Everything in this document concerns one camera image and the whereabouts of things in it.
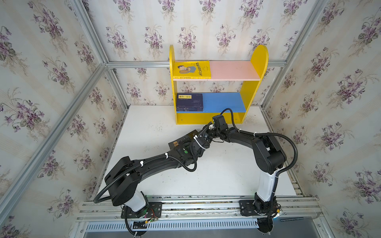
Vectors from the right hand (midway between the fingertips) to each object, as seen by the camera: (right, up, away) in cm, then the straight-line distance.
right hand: (193, 135), depth 90 cm
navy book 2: (-2, +17, +6) cm, 18 cm away
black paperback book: (-13, -6, +3) cm, 14 cm away
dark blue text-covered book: (-2, +23, +11) cm, 26 cm away
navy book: (-2, +18, +6) cm, 19 cm away
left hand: (-1, -2, -7) cm, 7 cm away
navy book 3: (-2, +16, +8) cm, 18 cm away
